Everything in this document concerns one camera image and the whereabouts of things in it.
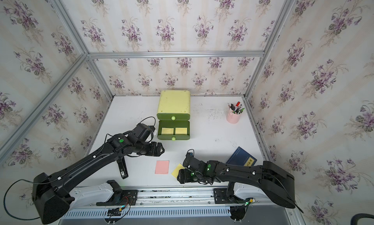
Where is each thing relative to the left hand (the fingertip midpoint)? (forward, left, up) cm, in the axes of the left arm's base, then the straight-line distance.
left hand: (161, 152), depth 75 cm
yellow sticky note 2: (+17, -10, -6) cm, 21 cm away
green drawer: (+18, -7, 0) cm, 19 cm away
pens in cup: (+32, -49, -3) cm, 58 cm away
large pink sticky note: (-3, +1, -14) cm, 15 cm away
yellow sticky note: (+17, -2, -6) cm, 18 cm away
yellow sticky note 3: (-6, -8, -14) cm, 17 cm away
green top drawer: (+20, -6, +5) cm, 21 cm away
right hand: (-11, -12, -12) cm, 20 cm away
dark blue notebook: (+2, -47, -12) cm, 48 cm away
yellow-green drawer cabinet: (+28, -6, +8) cm, 30 cm away
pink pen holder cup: (+27, -45, -6) cm, 53 cm away
